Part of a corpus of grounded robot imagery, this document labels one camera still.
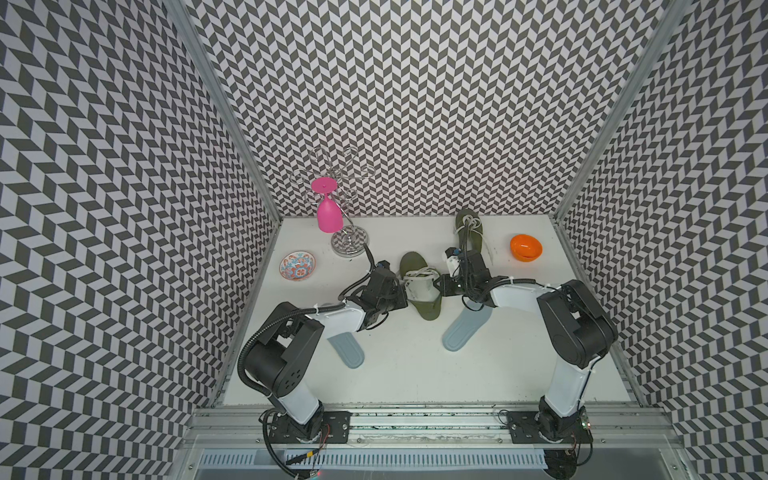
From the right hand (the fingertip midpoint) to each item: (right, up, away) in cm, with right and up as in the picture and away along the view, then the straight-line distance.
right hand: (437, 285), depth 96 cm
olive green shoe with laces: (-5, 0, 0) cm, 5 cm away
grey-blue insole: (-27, -17, -11) cm, 34 cm away
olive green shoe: (+13, +20, +10) cm, 26 cm away
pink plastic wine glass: (-34, +23, -6) cm, 41 cm away
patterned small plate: (-48, +6, +6) cm, 48 cm away
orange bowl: (+33, +12, +11) cm, 37 cm away
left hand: (-10, -2, -4) cm, 11 cm away
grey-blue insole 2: (+11, -9, -6) cm, 15 cm away
